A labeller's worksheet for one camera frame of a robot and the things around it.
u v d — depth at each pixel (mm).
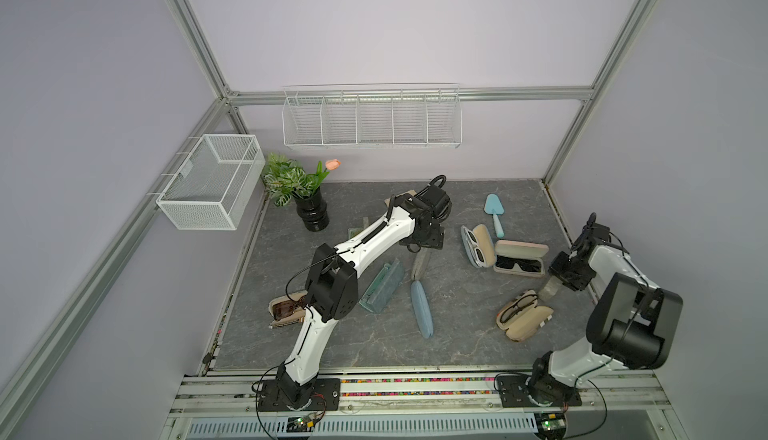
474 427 1110
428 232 785
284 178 844
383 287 845
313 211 1008
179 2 727
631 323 456
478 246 990
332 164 890
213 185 828
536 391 690
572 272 760
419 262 913
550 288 850
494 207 1122
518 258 966
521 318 850
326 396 732
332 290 526
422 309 826
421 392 754
